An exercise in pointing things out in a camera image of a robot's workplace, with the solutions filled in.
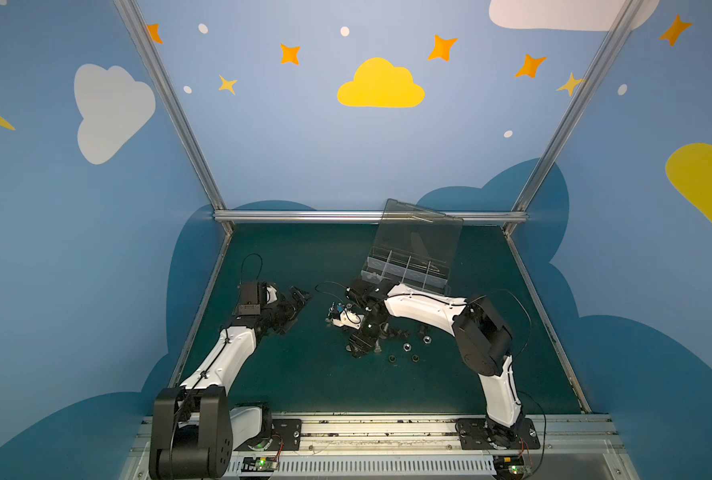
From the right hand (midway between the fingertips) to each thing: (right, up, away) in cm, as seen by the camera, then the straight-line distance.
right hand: (363, 343), depth 88 cm
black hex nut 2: (+15, -4, -1) cm, 16 cm away
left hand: (-15, +12, -2) cm, 20 cm away
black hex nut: (+8, -4, -2) cm, 9 cm away
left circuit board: (-25, -24, -17) cm, 39 cm away
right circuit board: (+35, -25, -17) cm, 46 cm away
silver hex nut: (+13, -2, +1) cm, 13 cm away
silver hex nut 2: (+20, 0, +2) cm, 20 cm away
